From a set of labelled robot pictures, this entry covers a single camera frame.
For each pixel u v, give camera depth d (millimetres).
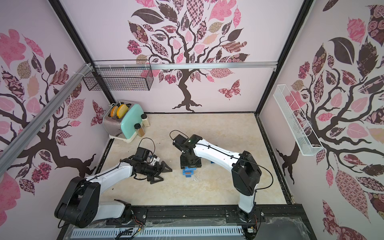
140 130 1010
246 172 453
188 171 833
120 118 944
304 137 741
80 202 422
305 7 695
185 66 904
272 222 714
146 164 792
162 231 699
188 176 867
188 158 686
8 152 496
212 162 921
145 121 1095
